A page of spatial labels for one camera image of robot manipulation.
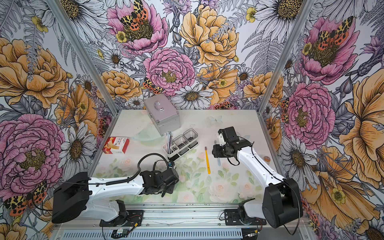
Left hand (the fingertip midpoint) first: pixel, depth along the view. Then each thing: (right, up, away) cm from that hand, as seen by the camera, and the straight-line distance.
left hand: (169, 187), depth 83 cm
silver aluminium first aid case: (-8, +42, +19) cm, 46 cm away
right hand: (+26, +17, +1) cm, 31 cm away
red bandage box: (-36, +21, +14) cm, 44 cm away
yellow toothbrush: (+22, +11, +11) cm, 27 cm away
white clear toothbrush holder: (+5, +21, +16) cm, 27 cm away
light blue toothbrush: (+29, +11, +11) cm, 33 cm away
